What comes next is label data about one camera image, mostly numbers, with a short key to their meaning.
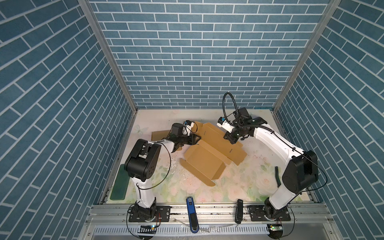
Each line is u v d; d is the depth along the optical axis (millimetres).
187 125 884
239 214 730
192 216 707
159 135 1046
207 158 929
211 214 753
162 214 737
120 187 804
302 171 450
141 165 502
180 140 830
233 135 752
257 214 734
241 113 680
